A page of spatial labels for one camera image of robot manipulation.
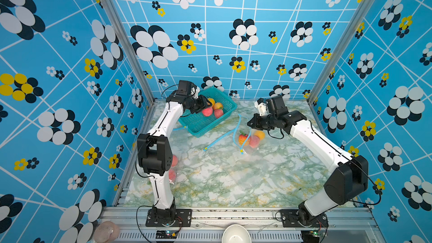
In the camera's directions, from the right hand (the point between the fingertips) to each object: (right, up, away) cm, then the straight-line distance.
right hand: (249, 122), depth 82 cm
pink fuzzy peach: (+4, -10, +6) cm, 12 cm away
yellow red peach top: (-20, +13, +30) cm, 38 cm away
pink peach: (-39, -21, +7) cm, 45 cm away
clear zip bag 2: (-11, -12, +18) cm, 24 cm away
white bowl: (-8, -45, -13) cm, 48 cm away
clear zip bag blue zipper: (-39, -10, +16) cm, 43 cm away
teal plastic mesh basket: (-30, -1, +27) cm, 40 cm away
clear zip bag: (0, -9, +1) cm, 9 cm away
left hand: (-19, +10, +8) cm, 23 cm away
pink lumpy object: (-62, -45, -12) cm, 78 cm away
